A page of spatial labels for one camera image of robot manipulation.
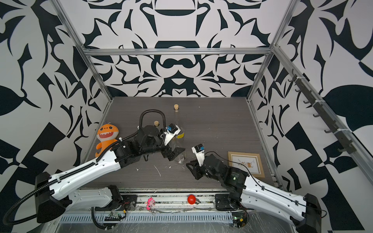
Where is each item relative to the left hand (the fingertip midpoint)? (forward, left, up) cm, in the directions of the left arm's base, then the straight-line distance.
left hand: (177, 137), depth 70 cm
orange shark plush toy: (+14, +44, -17) cm, 49 cm away
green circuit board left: (-28, +30, -21) cm, 46 cm away
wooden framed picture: (-4, -43, -23) cm, 49 cm away
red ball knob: (-22, -6, -22) cm, 32 cm away
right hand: (-9, -4, -10) cm, 14 cm away
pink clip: (-23, +15, -24) cm, 36 cm away
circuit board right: (-32, -28, -27) cm, 50 cm away
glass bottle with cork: (+7, +10, +2) cm, 13 cm away
